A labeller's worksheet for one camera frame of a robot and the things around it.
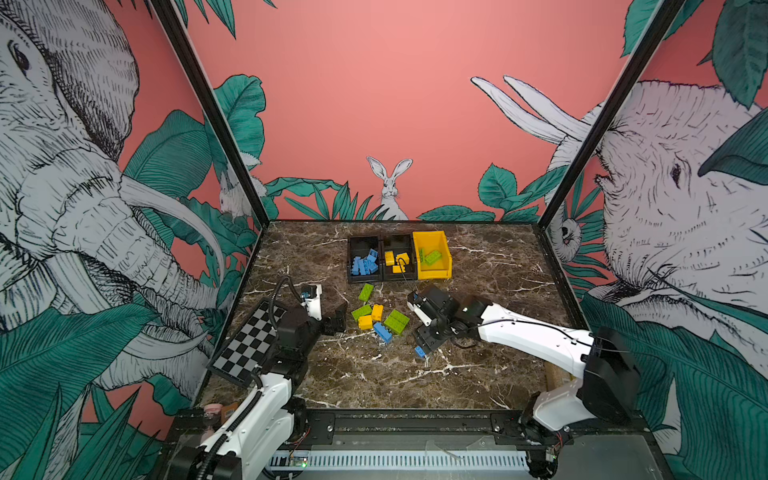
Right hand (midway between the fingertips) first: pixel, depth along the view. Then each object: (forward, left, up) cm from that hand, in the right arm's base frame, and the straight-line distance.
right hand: (422, 331), depth 81 cm
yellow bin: (+40, -6, -8) cm, 41 cm away
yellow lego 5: (+25, +7, -6) cm, 27 cm away
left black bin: (+36, +21, -7) cm, 43 cm away
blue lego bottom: (+31, +16, -5) cm, 35 cm away
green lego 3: (+32, -2, -7) cm, 33 cm away
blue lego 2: (+27, +21, -6) cm, 35 cm away
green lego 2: (+33, -7, -8) cm, 34 cm away
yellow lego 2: (+6, +17, -8) cm, 20 cm away
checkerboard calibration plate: (-3, +50, -6) cm, 50 cm away
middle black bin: (+43, +7, -13) cm, 45 cm away
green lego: (+19, +18, -10) cm, 28 cm away
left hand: (+8, +25, +4) cm, 27 cm away
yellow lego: (+10, +13, -8) cm, 18 cm away
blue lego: (+3, +11, -8) cm, 14 cm away
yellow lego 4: (+32, +4, -8) cm, 33 cm away
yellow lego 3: (+32, +10, -8) cm, 35 cm away
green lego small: (+10, +18, -8) cm, 22 cm away
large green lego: (+7, +7, -9) cm, 14 cm away
